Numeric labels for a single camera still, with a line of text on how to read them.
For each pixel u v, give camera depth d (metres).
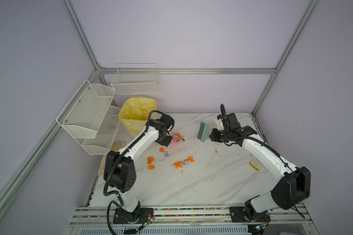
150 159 0.93
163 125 0.64
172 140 0.80
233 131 0.61
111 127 0.93
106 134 0.91
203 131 0.91
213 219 0.73
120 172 0.46
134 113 1.02
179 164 0.91
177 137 0.98
